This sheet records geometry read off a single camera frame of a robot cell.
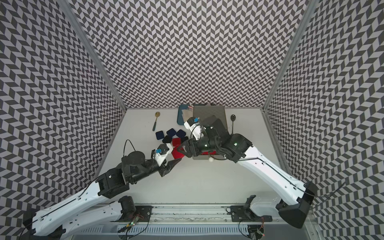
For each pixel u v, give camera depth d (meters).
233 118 1.09
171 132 1.03
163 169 0.55
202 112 0.89
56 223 0.42
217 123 0.47
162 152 0.52
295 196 0.38
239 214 0.74
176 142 1.00
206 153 0.58
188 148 0.54
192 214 0.76
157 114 1.13
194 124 0.55
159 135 1.01
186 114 1.15
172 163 0.58
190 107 1.20
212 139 0.48
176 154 0.60
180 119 1.12
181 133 1.03
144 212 0.73
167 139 0.99
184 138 1.00
